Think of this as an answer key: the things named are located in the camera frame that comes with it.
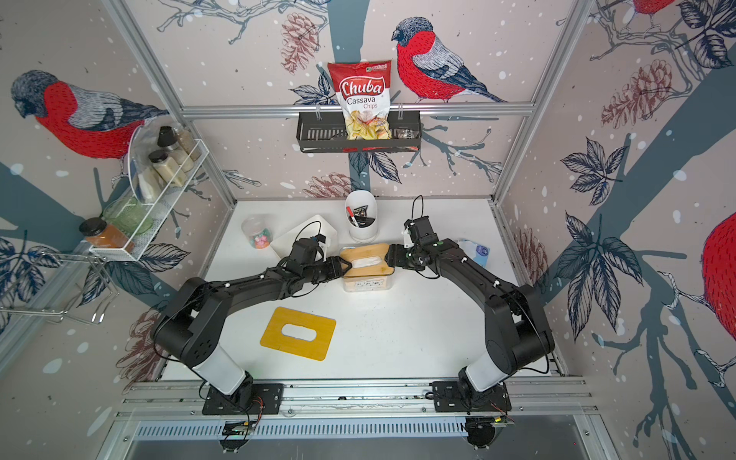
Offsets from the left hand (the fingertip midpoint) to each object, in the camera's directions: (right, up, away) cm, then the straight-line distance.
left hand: (352, 262), depth 90 cm
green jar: (-55, +15, -19) cm, 60 cm away
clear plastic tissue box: (+5, -7, 0) cm, 9 cm away
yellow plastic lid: (-10, -24, -8) cm, 27 cm away
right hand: (+13, +2, -1) cm, 13 cm away
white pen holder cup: (+2, +16, +17) cm, 23 cm away
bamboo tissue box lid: (+5, +4, 0) cm, 6 cm away
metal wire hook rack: (-58, +1, -34) cm, 67 cm away
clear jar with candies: (-35, +10, +11) cm, 38 cm away
